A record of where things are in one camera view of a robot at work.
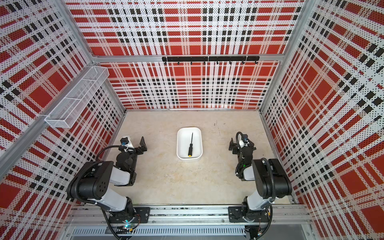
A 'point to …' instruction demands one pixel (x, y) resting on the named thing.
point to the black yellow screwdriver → (190, 147)
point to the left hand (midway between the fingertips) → (136, 140)
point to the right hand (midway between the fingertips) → (240, 139)
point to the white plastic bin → (184, 138)
